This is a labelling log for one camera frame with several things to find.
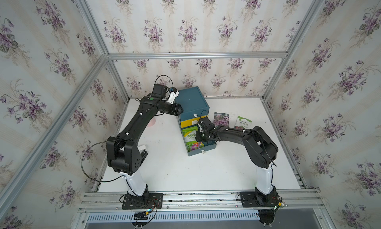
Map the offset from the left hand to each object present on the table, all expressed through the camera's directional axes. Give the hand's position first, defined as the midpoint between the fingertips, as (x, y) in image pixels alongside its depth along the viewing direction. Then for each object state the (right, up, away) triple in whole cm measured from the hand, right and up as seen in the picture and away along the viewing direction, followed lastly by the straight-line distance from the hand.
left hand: (179, 110), depth 85 cm
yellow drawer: (+7, -8, +5) cm, 12 cm away
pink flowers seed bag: (+29, -6, +21) cm, 36 cm away
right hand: (+11, -19, +11) cm, 24 cm away
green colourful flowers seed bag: (+6, -16, +10) cm, 20 cm away
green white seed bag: (+44, -9, +19) cm, 49 cm away
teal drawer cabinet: (+9, +2, -2) cm, 10 cm away
